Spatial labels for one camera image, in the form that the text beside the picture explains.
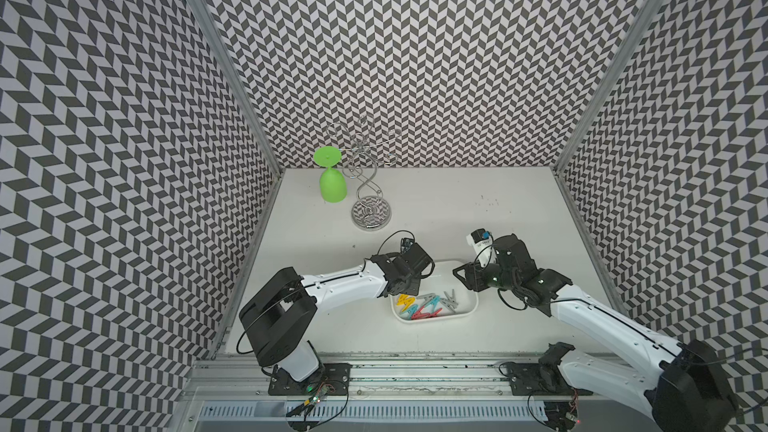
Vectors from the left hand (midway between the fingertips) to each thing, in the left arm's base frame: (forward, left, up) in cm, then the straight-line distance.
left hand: (406, 283), depth 86 cm
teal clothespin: (-5, -8, -2) cm, 9 cm away
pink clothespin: (-8, -4, -2) cm, 9 cm away
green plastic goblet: (+21, +21, +19) cm, 35 cm away
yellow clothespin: (-4, 0, -2) cm, 5 cm away
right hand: (-1, -15, +6) cm, 16 cm away
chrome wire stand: (+27, +12, +27) cm, 40 cm away
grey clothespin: (-4, -12, -3) cm, 13 cm away
